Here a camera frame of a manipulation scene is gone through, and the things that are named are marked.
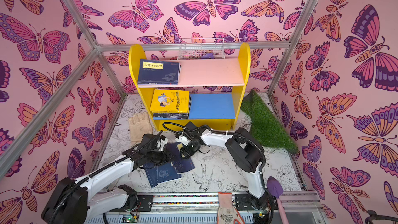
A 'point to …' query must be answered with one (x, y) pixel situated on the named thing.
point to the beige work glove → (140, 124)
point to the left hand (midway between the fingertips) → (177, 157)
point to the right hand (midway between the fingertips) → (184, 153)
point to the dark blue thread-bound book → (161, 173)
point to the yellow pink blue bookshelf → (217, 88)
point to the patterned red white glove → (227, 214)
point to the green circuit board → (128, 219)
